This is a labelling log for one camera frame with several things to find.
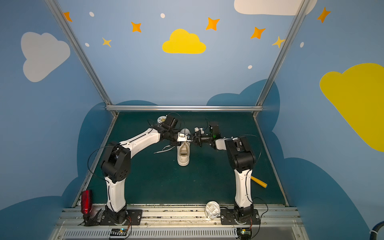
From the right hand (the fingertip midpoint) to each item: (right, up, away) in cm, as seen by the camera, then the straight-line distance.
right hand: (186, 138), depth 91 cm
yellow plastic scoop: (+44, -26, -8) cm, 51 cm away
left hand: (-3, +1, +4) cm, 5 cm away
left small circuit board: (-33, -45, -18) cm, 59 cm away
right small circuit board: (+30, -46, -18) cm, 58 cm away
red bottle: (-52, -32, -14) cm, 63 cm away
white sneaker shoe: (-2, -8, +2) cm, 8 cm away
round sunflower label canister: (-19, +13, +16) cm, 28 cm away
